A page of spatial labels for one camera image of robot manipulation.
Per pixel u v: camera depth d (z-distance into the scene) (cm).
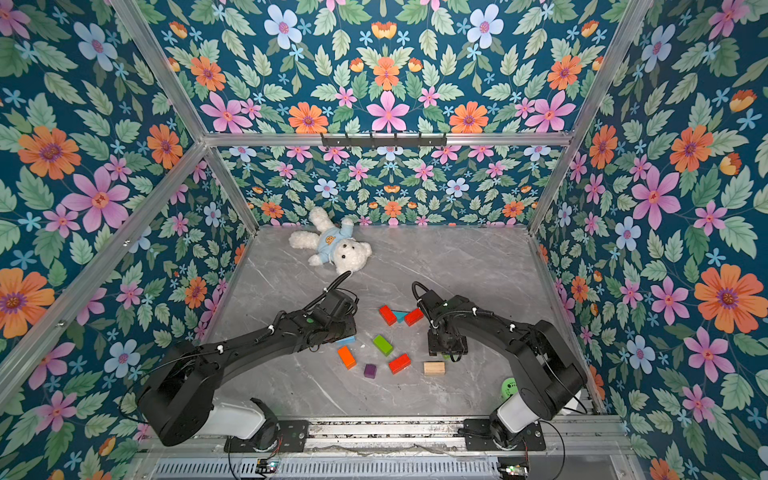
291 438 74
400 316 93
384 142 93
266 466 72
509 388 77
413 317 96
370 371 84
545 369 44
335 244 103
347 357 86
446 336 75
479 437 72
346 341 80
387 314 93
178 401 42
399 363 86
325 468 70
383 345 88
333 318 68
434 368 82
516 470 70
